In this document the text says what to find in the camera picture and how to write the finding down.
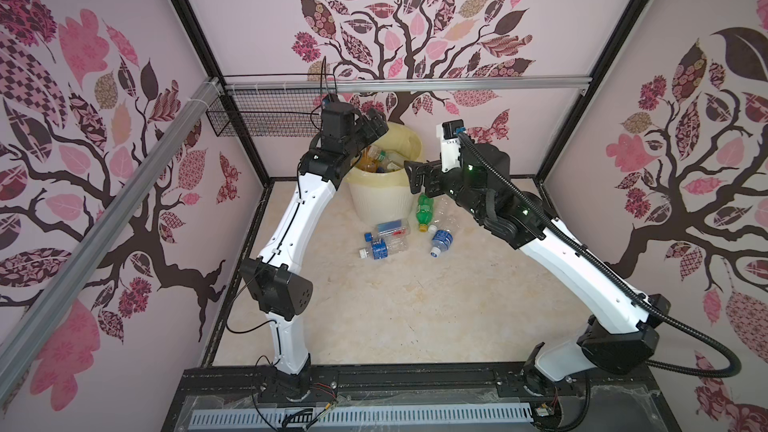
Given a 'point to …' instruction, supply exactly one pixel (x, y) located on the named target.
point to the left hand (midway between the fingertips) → (375, 124)
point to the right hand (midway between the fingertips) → (427, 153)
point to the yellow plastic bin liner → (402, 141)
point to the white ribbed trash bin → (381, 196)
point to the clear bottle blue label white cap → (381, 249)
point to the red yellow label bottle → (368, 160)
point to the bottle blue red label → (394, 233)
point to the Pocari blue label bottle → (441, 239)
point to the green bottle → (424, 212)
